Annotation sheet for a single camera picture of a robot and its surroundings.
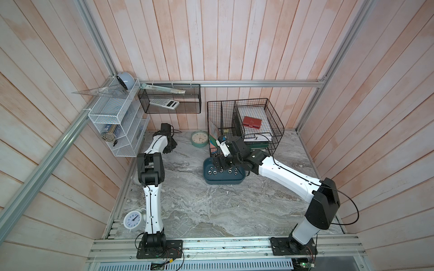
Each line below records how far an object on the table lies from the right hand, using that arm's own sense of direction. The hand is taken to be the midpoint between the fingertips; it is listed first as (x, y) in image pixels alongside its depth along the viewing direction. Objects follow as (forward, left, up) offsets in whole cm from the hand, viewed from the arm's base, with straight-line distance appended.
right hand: (219, 157), depth 82 cm
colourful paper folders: (+35, +4, -20) cm, 41 cm away
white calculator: (+33, +31, +9) cm, 46 cm away
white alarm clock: (-26, +40, -16) cm, 50 cm away
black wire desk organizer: (+40, -6, -7) cm, 41 cm away
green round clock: (+27, +13, -17) cm, 35 cm away
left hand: (+20, +31, -18) cm, 41 cm away
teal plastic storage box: (0, -8, -18) cm, 20 cm away
